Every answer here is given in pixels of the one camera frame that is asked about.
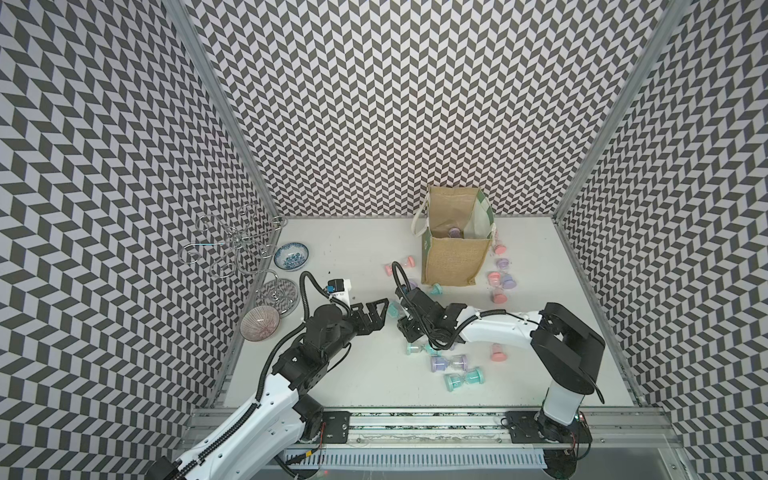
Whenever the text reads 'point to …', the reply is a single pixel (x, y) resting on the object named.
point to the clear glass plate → (280, 294)
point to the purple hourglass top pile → (454, 233)
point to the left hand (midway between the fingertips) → (376, 306)
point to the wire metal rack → (239, 243)
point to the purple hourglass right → (509, 281)
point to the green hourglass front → (454, 381)
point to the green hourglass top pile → (437, 289)
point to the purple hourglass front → (441, 363)
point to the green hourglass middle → (421, 346)
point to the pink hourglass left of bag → (408, 263)
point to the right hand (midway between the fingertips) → (407, 325)
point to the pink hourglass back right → (499, 247)
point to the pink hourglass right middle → (494, 278)
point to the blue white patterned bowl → (291, 256)
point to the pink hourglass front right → (497, 353)
